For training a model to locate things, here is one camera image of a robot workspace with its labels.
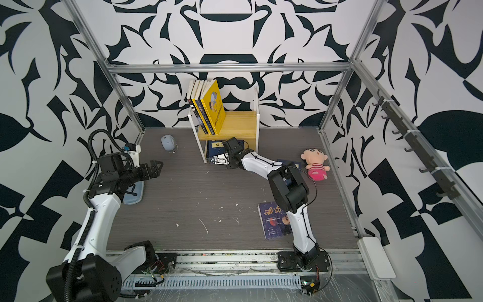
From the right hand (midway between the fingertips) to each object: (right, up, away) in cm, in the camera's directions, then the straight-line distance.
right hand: (231, 150), depth 98 cm
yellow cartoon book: (-7, +20, -15) cm, 27 cm away
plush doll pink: (+43, -4, -2) cm, 43 cm away
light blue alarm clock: (-34, +3, +7) cm, 35 cm away
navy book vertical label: (-9, +1, +3) cm, 9 cm away
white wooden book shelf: (+4, +12, -4) cm, 14 cm away
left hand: (-32, -4, -19) cm, 38 cm away
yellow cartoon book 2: (-13, +17, -21) cm, 30 cm away
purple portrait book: (+20, -31, -15) cm, 40 cm away
